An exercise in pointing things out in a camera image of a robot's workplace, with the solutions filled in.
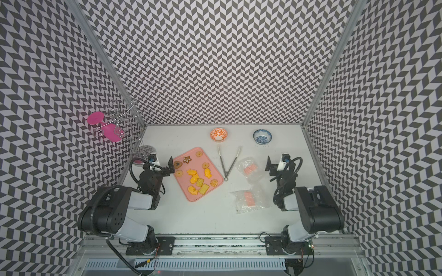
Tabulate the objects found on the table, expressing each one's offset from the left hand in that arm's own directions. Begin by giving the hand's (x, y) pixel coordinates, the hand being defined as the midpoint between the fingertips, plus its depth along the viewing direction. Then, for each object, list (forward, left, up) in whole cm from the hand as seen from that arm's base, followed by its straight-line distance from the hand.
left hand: (164, 158), depth 90 cm
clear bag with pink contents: (-18, -49, -8) cm, 53 cm away
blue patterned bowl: (+21, -56, -7) cm, 60 cm away
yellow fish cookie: (-14, -15, -9) cm, 23 cm away
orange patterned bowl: (+23, -28, -8) cm, 37 cm away
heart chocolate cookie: (+1, -5, -8) cm, 9 cm away
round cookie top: (+8, -17, -8) cm, 20 cm away
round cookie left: (-4, -7, -9) cm, 12 cm away
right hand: (-1, -60, 0) cm, 60 cm away
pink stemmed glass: (+9, +27, +11) cm, 30 cm away
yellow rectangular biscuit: (-13, -21, -9) cm, 27 cm away
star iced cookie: (+4, -10, -8) cm, 13 cm away
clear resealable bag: (-1, -46, -9) cm, 47 cm away
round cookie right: (+2, -21, -10) cm, 23 cm away
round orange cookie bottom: (-10, -27, -9) cm, 30 cm away
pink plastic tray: (-5, -16, -9) cm, 19 cm away
